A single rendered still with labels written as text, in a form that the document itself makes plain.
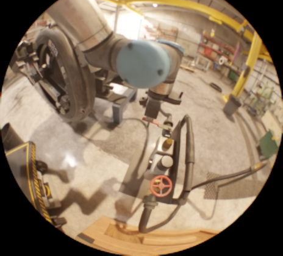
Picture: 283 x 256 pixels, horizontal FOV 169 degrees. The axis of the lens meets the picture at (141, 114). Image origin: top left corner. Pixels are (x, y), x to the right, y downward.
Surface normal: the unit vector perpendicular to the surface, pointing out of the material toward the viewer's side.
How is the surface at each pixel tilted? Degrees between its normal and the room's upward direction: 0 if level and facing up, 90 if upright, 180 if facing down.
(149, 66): 90
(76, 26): 118
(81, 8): 99
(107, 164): 0
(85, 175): 0
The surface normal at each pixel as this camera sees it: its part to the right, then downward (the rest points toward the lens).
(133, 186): 0.15, -0.71
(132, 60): -0.43, 0.59
